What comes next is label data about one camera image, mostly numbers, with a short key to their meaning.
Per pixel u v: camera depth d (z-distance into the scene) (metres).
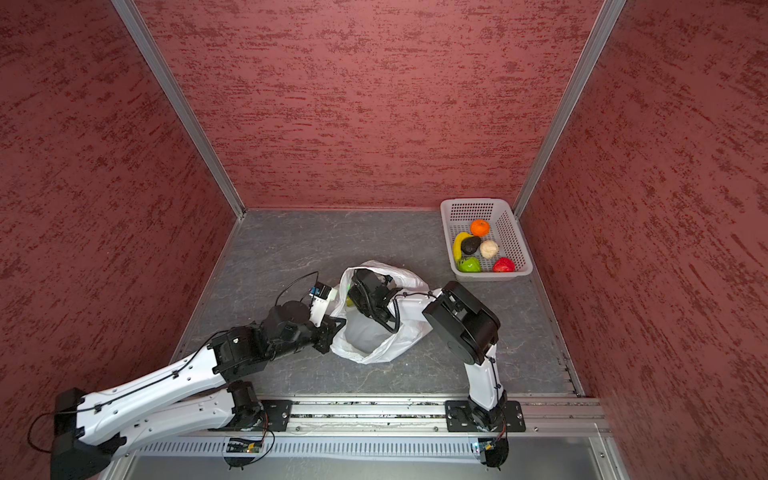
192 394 0.49
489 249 1.03
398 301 0.62
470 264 0.97
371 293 0.74
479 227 1.10
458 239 1.08
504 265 0.98
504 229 1.10
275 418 0.76
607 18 0.72
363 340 0.87
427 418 0.76
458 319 0.54
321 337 0.62
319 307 0.64
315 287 0.64
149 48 0.76
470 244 1.06
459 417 0.74
